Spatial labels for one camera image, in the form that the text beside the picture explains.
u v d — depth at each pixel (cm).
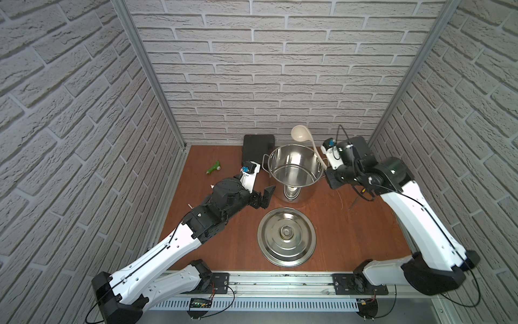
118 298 37
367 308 69
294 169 104
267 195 59
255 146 111
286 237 83
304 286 75
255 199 59
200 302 72
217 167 107
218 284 73
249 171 56
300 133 80
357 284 65
